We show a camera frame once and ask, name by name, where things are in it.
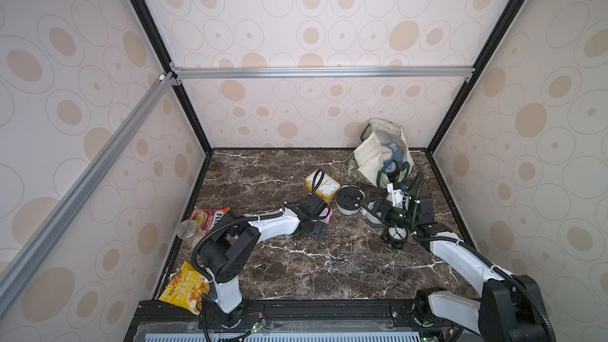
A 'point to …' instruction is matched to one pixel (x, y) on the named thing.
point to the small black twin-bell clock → (394, 237)
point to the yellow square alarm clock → (322, 184)
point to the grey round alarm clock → (391, 152)
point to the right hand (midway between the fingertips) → (375, 206)
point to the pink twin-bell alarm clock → (327, 221)
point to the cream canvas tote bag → (366, 163)
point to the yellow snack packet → (186, 288)
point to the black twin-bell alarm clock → (392, 169)
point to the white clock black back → (349, 199)
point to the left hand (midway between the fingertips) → (320, 228)
